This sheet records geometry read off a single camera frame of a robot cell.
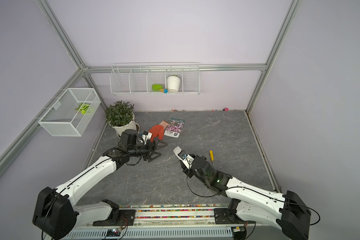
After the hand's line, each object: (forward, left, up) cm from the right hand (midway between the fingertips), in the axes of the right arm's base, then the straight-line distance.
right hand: (184, 156), depth 77 cm
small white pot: (+42, +7, +15) cm, 45 cm away
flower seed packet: (+32, +7, -16) cm, 36 cm away
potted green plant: (+26, +40, +3) cm, 48 cm away
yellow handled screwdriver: (+9, -18, -18) cm, 27 cm away
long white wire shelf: (+52, +20, +12) cm, 57 cm away
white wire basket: (+21, +64, +10) cm, 68 cm away
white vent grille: (-32, -19, -18) cm, 41 cm away
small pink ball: (+52, -35, -18) cm, 65 cm away
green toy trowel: (+46, +18, +9) cm, 50 cm away
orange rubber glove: (+30, +19, -17) cm, 39 cm away
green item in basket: (+23, +55, +13) cm, 61 cm away
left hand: (+1, +10, +4) cm, 11 cm away
